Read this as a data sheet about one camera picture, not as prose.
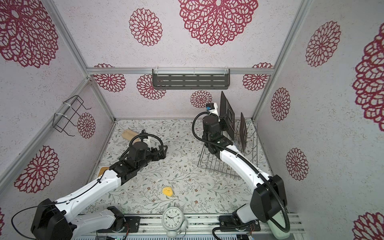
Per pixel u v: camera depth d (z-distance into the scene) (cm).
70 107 78
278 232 69
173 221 72
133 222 74
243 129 89
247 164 48
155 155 70
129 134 106
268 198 41
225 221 75
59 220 38
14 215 39
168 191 82
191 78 95
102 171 87
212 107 65
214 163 95
